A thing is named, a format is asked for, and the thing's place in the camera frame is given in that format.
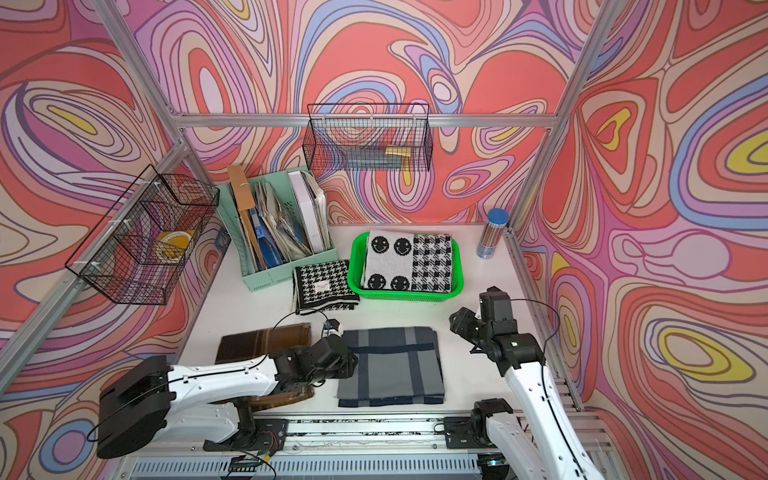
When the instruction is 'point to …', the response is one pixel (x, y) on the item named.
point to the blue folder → (268, 250)
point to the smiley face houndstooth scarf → (407, 261)
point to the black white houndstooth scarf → (322, 287)
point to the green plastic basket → (355, 269)
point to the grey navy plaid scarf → (396, 366)
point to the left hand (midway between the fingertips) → (359, 364)
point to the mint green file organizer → (276, 225)
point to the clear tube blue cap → (492, 231)
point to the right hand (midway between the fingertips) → (459, 329)
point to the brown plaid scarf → (252, 345)
